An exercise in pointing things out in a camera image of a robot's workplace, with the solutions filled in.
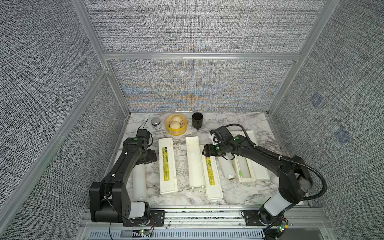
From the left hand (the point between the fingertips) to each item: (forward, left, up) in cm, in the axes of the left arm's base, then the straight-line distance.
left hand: (147, 159), depth 83 cm
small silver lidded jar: (+31, -1, -5) cm, 32 cm away
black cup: (+31, -30, -4) cm, 44 cm away
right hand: (+4, -34, +2) cm, 34 cm away
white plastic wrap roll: (-14, +3, -6) cm, 15 cm away
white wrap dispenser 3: (-6, -31, -7) cm, 33 cm away
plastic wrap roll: (-3, -46, -6) cm, 47 cm away
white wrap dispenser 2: (-8, -12, -2) cm, 14 cm away
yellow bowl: (+24, -18, -7) cm, 31 cm away
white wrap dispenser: (-7, -56, -4) cm, 56 cm away
